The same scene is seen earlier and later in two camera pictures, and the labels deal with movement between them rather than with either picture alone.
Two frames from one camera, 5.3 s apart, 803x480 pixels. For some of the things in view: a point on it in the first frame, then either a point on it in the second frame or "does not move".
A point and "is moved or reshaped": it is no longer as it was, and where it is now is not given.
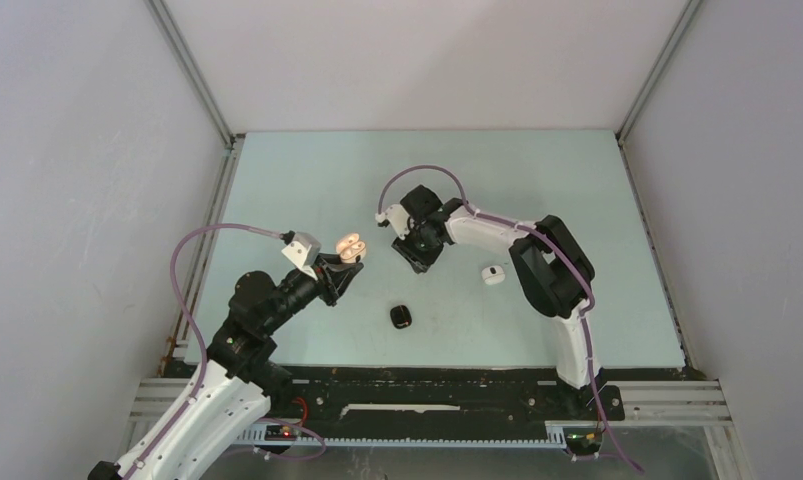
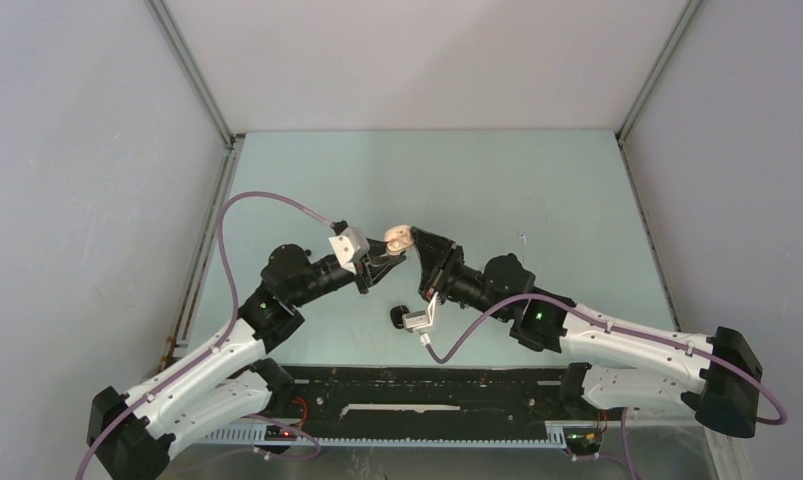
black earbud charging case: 401,317 does not move
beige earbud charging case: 349,247 is moved or reshaped
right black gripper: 420,261 to 436,253
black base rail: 416,404 does not move
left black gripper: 334,276 to 374,266
